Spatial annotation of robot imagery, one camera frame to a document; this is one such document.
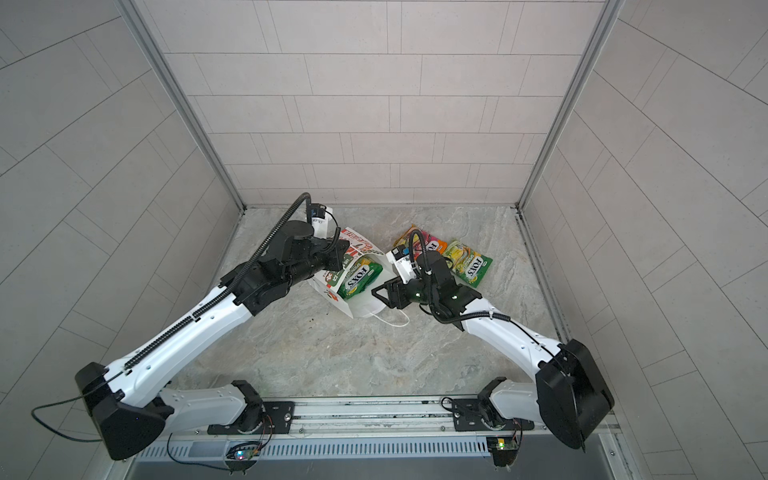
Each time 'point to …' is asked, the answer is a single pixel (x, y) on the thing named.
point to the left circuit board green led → (244, 451)
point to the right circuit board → (504, 450)
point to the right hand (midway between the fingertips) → (379, 292)
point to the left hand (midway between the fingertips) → (357, 240)
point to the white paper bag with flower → (327, 283)
